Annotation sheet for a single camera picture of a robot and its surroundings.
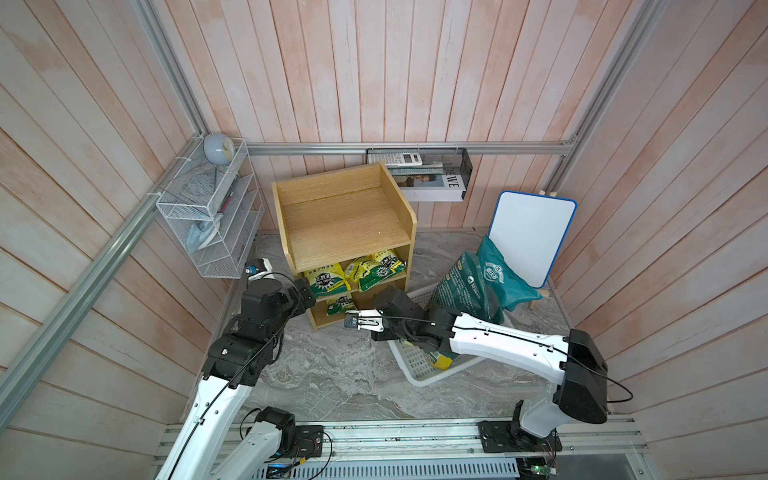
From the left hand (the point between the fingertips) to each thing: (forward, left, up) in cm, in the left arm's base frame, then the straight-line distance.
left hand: (293, 290), depth 71 cm
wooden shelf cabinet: (+15, -13, +5) cm, 21 cm away
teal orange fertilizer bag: (+3, -53, -2) cm, 53 cm away
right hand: (+2, -19, -9) cm, 21 cm away
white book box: (+41, -37, +1) cm, 55 cm away
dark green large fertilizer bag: (+2, -42, -1) cm, 42 cm away
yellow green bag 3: (+11, -21, -5) cm, 24 cm away
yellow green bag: (+8, -6, -8) cm, 13 cm away
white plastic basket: (-7, -32, -26) cm, 41 cm away
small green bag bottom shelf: (+8, -9, -21) cm, 24 cm away
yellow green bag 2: (+12, -13, -7) cm, 19 cm away
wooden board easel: (+11, -73, -19) cm, 77 cm away
